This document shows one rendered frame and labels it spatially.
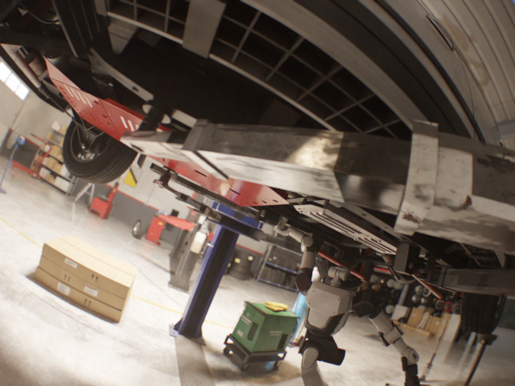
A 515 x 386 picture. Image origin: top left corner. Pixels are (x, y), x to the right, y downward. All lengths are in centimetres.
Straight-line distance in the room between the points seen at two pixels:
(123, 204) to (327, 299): 963
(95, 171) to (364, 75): 180
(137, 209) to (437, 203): 1020
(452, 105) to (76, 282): 300
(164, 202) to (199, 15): 993
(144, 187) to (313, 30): 1009
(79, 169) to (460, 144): 206
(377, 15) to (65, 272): 291
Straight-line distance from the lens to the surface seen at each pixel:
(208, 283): 295
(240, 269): 880
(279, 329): 279
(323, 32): 34
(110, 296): 266
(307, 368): 152
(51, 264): 283
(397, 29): 67
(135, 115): 95
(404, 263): 131
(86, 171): 196
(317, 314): 141
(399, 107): 38
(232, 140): 36
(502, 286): 103
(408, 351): 160
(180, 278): 469
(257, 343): 264
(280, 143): 32
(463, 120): 86
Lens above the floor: 136
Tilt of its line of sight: 13 degrees up
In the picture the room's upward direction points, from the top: 22 degrees clockwise
